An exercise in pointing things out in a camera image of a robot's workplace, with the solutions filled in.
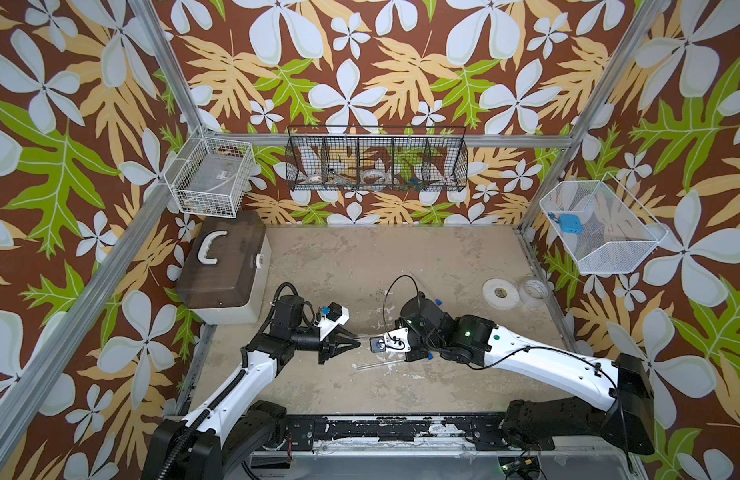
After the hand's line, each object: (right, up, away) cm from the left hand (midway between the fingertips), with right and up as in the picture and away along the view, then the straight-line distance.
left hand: (358, 337), depth 75 cm
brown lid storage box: (-43, +16, +18) cm, 49 cm away
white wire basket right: (+68, +29, +6) cm, 74 cm away
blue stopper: (+26, +6, +23) cm, 35 cm away
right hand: (+8, +2, 0) cm, 8 cm away
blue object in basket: (+62, +31, +11) cm, 70 cm away
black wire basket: (+4, +53, +21) cm, 57 cm away
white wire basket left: (-44, +45, +11) cm, 63 cm away
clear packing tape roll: (+60, +8, +25) cm, 65 cm away
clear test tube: (+1, +1, -4) cm, 4 cm away
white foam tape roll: (+48, +8, +26) cm, 55 cm away
